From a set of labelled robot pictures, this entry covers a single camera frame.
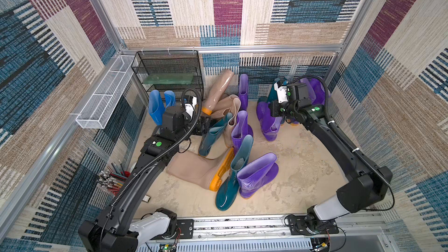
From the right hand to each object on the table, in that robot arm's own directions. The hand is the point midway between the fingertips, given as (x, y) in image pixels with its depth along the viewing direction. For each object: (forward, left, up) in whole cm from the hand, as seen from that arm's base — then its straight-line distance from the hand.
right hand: (272, 107), depth 80 cm
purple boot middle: (-9, +14, -4) cm, 17 cm away
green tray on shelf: (+30, +46, -6) cm, 55 cm away
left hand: (-8, +29, +5) cm, 31 cm away
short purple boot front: (-30, +10, -1) cm, 32 cm away
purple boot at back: (+11, +12, -1) cm, 16 cm away
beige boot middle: (+5, +18, -2) cm, 19 cm away
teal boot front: (-29, +20, -21) cm, 41 cm away
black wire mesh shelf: (+35, +55, -4) cm, 65 cm away
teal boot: (-13, +26, -1) cm, 29 cm away
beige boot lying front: (-19, +34, -24) cm, 46 cm away
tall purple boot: (+14, -27, -3) cm, 31 cm away
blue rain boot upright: (+3, +54, -1) cm, 54 cm away
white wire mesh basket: (+8, +88, -8) cm, 89 cm away
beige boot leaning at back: (+21, +23, -3) cm, 31 cm away
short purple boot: (-11, +3, +2) cm, 12 cm away
